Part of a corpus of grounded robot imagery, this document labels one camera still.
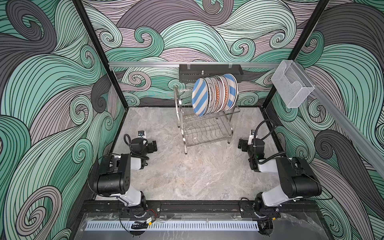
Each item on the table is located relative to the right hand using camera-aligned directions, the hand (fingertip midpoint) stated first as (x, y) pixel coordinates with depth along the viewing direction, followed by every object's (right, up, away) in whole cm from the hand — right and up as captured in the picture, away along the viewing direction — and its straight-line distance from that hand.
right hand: (249, 138), depth 94 cm
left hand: (-66, -1, +2) cm, 66 cm away
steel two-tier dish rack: (-33, +5, +7) cm, 34 cm away
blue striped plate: (-33, +25, -17) cm, 45 cm away
